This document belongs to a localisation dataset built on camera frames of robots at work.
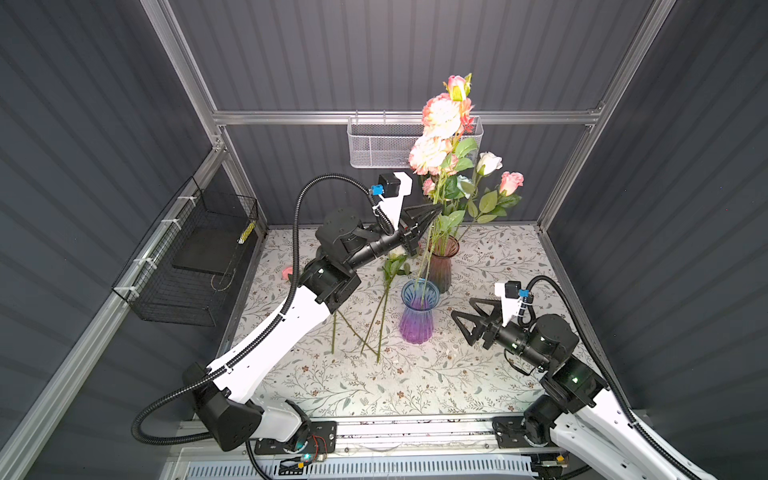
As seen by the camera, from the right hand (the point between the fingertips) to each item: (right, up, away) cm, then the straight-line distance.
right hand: (466, 311), depth 67 cm
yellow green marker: (-57, +19, +14) cm, 62 cm away
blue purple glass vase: (-9, +1, +13) cm, 16 cm away
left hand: (-8, +22, -13) cm, 27 cm away
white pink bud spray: (-16, +9, +35) cm, 39 cm away
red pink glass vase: (-2, +15, +24) cm, 28 cm away
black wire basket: (-68, +8, +4) cm, 69 cm away
